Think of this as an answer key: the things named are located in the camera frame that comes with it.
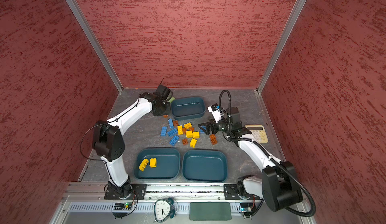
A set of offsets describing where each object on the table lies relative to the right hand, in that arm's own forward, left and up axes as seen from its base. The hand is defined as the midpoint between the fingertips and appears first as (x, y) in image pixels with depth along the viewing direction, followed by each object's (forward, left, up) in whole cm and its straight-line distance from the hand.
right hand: (202, 124), depth 81 cm
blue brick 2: (-1, +18, -16) cm, 24 cm away
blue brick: (+4, +19, -15) cm, 25 cm away
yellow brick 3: (+8, +9, -15) cm, 19 cm away
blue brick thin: (+9, +20, -14) cm, 26 cm away
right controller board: (-37, -19, -17) cm, 45 cm away
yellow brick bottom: (-4, +6, -15) cm, 16 cm away
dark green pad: (-38, -2, -15) cm, 41 cm away
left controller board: (-35, +39, -16) cm, 54 cm away
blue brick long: (+4, +25, -15) cm, 29 cm away
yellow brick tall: (+6, +14, -16) cm, 22 cm away
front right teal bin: (-17, 0, -17) cm, 24 cm away
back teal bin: (+25, +9, -17) cm, 32 cm away
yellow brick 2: (-16, +28, -13) cm, 35 cm away
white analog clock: (-37, +19, -13) cm, 43 cm away
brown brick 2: (-2, +11, -16) cm, 20 cm away
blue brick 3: (-6, +1, +3) cm, 7 cm away
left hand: (+10, +22, -4) cm, 25 cm away
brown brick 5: (+5, +7, -14) cm, 17 cm away
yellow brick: (-16, +33, -13) cm, 40 cm away
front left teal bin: (-16, +26, -16) cm, 34 cm away
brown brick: (-2, -7, -15) cm, 17 cm away
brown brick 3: (+11, +18, -15) cm, 26 cm away
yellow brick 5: (+1, +4, -14) cm, 14 cm away
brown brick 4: (+4, +11, -14) cm, 19 cm away
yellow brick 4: (+2, +8, -15) cm, 17 cm away
